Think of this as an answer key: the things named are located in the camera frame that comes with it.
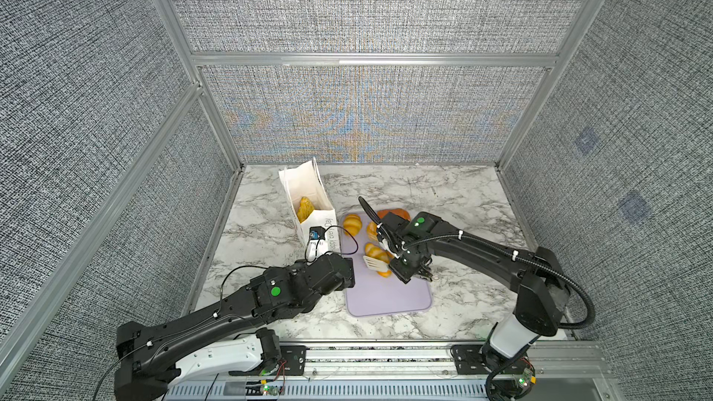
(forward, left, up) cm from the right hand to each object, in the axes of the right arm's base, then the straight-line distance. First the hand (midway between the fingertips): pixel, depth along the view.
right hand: (405, 268), depth 81 cm
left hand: (-4, +18, +11) cm, 22 cm away
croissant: (+6, +7, -4) cm, 10 cm away
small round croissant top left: (+18, +16, -4) cm, 24 cm away
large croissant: (+21, +32, +1) cm, 38 cm away
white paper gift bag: (+26, +30, -1) cm, 39 cm away
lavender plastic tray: (-5, +9, -8) cm, 13 cm away
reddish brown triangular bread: (+26, 0, -7) cm, 27 cm away
